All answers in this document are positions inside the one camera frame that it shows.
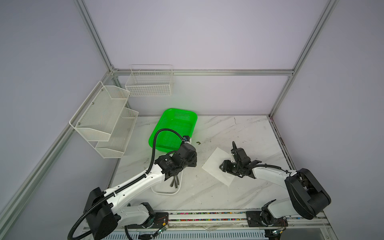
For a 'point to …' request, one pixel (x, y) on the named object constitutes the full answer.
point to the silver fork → (172, 183)
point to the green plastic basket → (182, 121)
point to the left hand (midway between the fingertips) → (191, 156)
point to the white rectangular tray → (164, 186)
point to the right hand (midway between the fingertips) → (221, 167)
